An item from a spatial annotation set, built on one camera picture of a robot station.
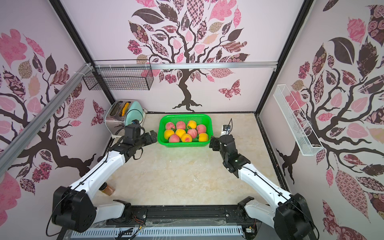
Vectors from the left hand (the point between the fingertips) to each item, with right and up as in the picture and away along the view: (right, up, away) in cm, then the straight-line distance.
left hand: (150, 138), depth 85 cm
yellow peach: (+8, +2, +16) cm, 18 cm away
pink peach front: (+25, +3, +16) cm, 30 cm away
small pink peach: (+31, +6, +18) cm, 36 cm away
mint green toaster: (-23, +16, +13) cm, 31 cm away
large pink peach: (+16, +8, +19) cm, 26 cm away
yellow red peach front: (+32, 0, +13) cm, 34 cm away
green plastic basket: (+34, +12, +22) cm, 42 cm away
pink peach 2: (+12, -1, +13) cm, 18 cm away
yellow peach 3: (+21, -1, +10) cm, 23 cm away
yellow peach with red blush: (+25, +9, +21) cm, 33 cm away
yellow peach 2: (+16, +3, +16) cm, 23 cm away
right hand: (+40, 0, -3) cm, 40 cm away
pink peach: (+8, +8, +19) cm, 22 cm away
